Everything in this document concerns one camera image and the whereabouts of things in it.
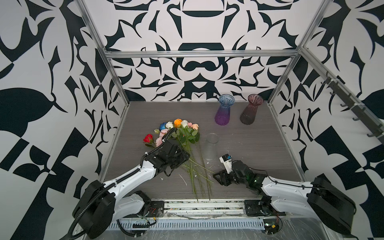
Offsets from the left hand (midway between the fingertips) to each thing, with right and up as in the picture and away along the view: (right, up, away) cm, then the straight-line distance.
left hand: (190, 154), depth 82 cm
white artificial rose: (-13, +15, +14) cm, 25 cm away
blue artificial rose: (-18, +14, +18) cm, 29 cm away
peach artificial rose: (+3, +14, +20) cm, 24 cm away
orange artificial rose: (-9, +16, +20) cm, 27 cm away
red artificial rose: (-26, +5, +14) cm, 30 cm away
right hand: (+15, -11, +1) cm, 18 cm away
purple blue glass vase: (+22, +20, +22) cm, 37 cm away
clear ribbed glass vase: (+11, +4, 0) cm, 12 cm away
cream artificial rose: (-4, +17, +16) cm, 23 cm away
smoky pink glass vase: (+38, +22, +18) cm, 48 cm away
